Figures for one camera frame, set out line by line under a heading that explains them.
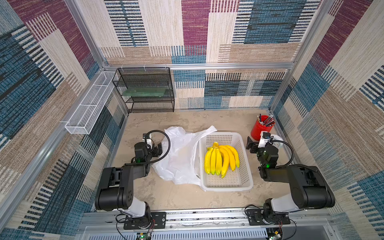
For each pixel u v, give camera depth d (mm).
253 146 814
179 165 874
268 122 964
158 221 730
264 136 771
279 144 744
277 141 731
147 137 801
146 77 1021
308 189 448
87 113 940
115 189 442
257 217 732
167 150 758
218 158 888
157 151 869
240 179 844
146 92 966
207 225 729
